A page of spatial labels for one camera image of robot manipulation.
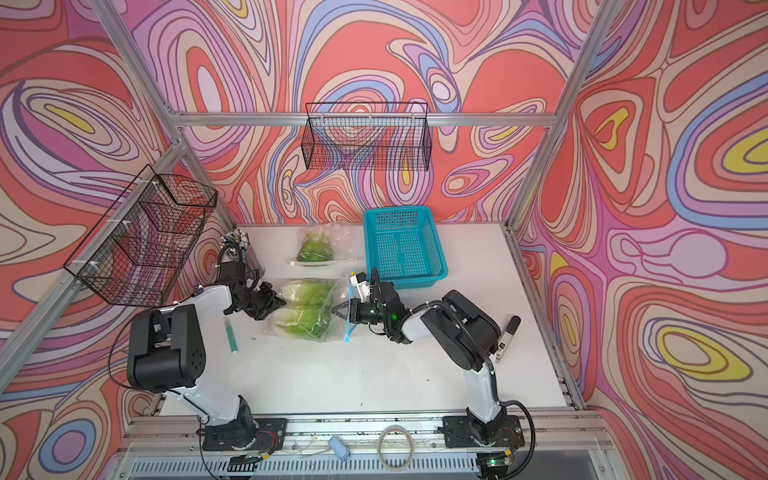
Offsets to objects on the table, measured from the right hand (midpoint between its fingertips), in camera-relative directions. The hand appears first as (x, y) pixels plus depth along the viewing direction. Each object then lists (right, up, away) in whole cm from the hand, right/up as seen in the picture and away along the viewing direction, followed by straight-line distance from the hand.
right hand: (334, 318), depth 86 cm
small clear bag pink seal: (-6, +23, +21) cm, 32 cm away
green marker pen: (-33, -7, +5) cm, 34 cm away
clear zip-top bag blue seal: (+3, -2, -6) cm, 7 cm away
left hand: (-16, +4, +7) cm, 18 cm away
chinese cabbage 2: (-8, +7, +3) cm, 11 cm away
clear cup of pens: (-33, +22, +7) cm, 40 cm away
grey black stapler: (+38, +3, -31) cm, 49 cm away
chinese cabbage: (-7, 0, -2) cm, 7 cm away
